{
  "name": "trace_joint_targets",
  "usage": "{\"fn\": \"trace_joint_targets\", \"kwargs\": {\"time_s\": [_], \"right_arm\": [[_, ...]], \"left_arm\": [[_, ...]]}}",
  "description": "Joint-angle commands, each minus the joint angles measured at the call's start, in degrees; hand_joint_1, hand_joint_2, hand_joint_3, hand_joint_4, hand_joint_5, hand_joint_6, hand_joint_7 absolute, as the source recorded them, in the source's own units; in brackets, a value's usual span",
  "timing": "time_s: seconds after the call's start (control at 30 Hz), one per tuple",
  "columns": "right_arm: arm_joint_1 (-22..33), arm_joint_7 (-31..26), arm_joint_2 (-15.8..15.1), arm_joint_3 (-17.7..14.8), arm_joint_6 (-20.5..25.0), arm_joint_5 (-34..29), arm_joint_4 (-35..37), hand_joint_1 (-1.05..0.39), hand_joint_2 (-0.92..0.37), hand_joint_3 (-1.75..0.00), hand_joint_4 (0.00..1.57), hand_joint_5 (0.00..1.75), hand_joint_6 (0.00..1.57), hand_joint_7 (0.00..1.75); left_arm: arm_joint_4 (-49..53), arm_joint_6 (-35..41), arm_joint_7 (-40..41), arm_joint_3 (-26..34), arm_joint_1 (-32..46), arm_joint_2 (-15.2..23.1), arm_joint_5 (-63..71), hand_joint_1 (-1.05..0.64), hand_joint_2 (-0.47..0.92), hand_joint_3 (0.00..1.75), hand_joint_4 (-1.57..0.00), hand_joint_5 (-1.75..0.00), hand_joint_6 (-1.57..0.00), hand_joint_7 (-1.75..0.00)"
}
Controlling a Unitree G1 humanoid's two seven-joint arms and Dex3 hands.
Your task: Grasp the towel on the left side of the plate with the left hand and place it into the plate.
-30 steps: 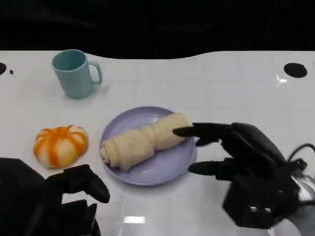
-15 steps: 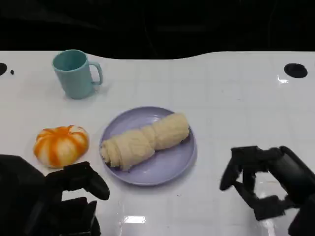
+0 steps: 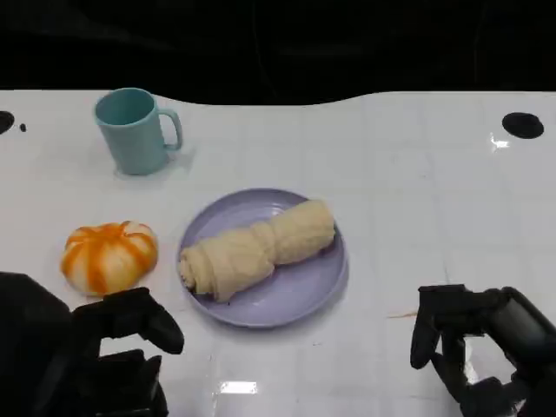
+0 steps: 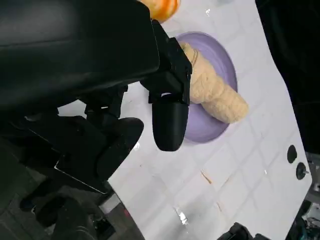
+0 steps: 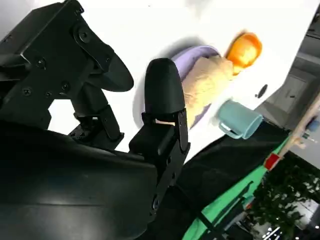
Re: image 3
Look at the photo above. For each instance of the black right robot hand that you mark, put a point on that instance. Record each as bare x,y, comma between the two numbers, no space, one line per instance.
512,339

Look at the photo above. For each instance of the orange and white toy bread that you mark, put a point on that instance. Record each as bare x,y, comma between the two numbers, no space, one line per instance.
108,256

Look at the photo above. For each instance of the beige towel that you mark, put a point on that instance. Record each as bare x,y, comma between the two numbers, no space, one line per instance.
260,247

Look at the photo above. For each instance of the black backdrop cloth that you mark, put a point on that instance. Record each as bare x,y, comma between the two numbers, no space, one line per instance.
278,43

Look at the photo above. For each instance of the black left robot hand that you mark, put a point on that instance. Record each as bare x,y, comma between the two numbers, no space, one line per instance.
52,356

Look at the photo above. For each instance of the lilac plate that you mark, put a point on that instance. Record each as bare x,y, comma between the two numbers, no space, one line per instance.
304,286

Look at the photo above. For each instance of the pale green mug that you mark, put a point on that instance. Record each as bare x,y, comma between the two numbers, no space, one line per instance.
134,139

